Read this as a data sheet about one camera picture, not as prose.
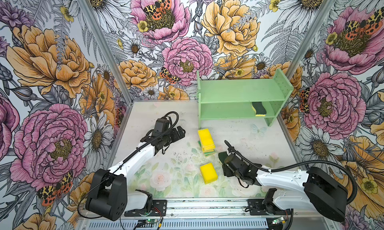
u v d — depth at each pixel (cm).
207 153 90
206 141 89
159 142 63
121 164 47
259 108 100
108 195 41
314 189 43
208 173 82
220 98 129
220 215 73
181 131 79
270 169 55
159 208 74
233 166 67
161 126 66
